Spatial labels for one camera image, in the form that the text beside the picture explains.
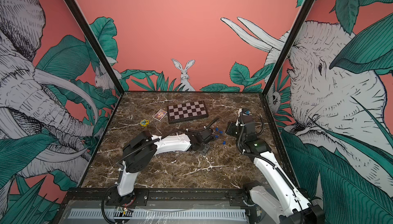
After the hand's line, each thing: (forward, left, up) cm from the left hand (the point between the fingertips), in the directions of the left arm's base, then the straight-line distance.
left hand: (206, 145), depth 91 cm
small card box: (+24, +31, +1) cm, 39 cm away
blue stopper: (+12, -8, -2) cm, 15 cm away
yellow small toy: (+18, +41, 0) cm, 44 cm away
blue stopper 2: (+10, -11, -3) cm, 15 cm away
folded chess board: (+24, +13, +2) cm, 28 cm away
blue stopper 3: (+1, -11, -1) cm, 11 cm away
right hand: (+5, -11, +21) cm, 24 cm away
